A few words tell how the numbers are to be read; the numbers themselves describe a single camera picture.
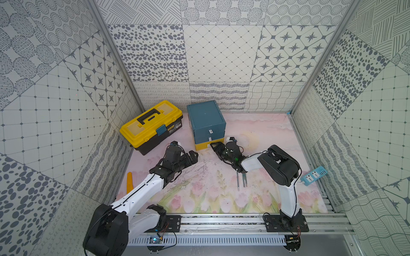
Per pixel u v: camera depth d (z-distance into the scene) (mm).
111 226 396
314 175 875
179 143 796
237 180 890
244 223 760
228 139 945
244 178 882
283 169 544
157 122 921
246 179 882
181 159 712
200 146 973
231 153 779
